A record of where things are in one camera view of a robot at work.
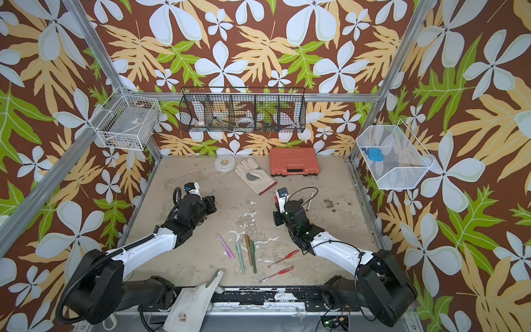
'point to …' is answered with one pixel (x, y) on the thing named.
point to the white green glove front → (192, 304)
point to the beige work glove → (254, 176)
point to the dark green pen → (252, 244)
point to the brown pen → (247, 239)
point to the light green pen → (240, 256)
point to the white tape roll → (225, 163)
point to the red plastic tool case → (287, 161)
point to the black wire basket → (247, 109)
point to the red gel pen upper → (287, 256)
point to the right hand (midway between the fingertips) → (275, 202)
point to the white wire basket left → (131, 123)
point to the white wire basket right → (393, 157)
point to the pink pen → (228, 251)
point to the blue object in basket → (375, 154)
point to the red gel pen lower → (279, 272)
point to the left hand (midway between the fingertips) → (215, 194)
